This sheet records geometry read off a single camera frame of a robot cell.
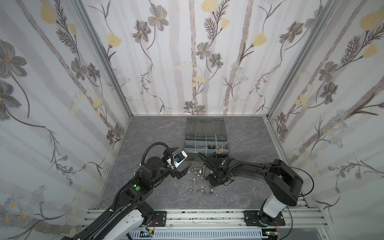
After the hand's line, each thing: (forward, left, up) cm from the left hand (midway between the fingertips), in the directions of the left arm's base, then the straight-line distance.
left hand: (181, 151), depth 70 cm
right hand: (-6, -16, -23) cm, 29 cm away
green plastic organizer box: (+26, -17, -22) cm, 38 cm away
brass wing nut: (+16, -27, -24) cm, 40 cm away
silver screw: (-12, -11, -24) cm, 29 cm away
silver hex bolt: (+1, -13, -24) cm, 28 cm away
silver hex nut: (-11, -17, -24) cm, 31 cm away
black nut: (+17, -21, -25) cm, 37 cm away
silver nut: (-10, -5, -25) cm, 28 cm away
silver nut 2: (-5, -7, -24) cm, 25 cm away
